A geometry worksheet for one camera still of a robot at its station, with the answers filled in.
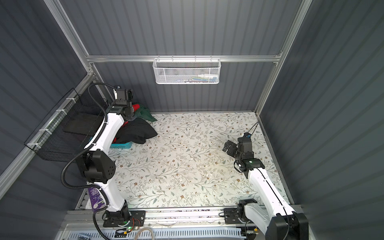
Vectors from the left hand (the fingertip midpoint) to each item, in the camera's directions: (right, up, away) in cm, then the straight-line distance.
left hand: (118, 105), depth 84 cm
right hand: (+66, -24, 0) cm, 70 cm away
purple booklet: (-9, -51, -5) cm, 52 cm away
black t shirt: (+3, -15, +19) cm, 25 cm away
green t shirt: (+6, -2, +22) cm, 23 cm away
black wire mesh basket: (-19, -13, -9) cm, 25 cm away
